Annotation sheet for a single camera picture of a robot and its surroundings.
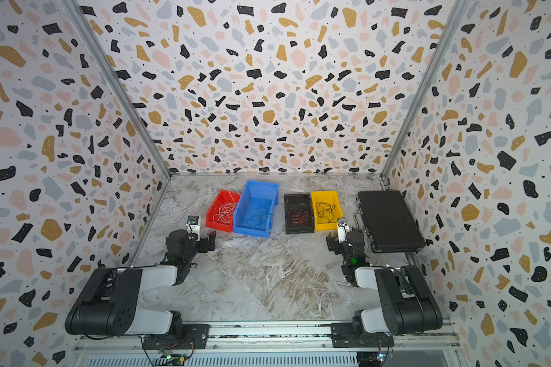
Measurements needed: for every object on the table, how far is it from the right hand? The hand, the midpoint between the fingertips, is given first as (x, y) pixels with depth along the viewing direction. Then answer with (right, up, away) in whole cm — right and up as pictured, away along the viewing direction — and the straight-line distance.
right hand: (345, 230), depth 93 cm
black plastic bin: (-22, +12, +16) cm, 29 cm away
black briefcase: (+20, +3, +6) cm, 21 cm away
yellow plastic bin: (-3, +13, +13) cm, 18 cm away
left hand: (-57, 0, -1) cm, 57 cm away
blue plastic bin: (-40, +7, +13) cm, 42 cm away
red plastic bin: (-54, +14, +13) cm, 57 cm away
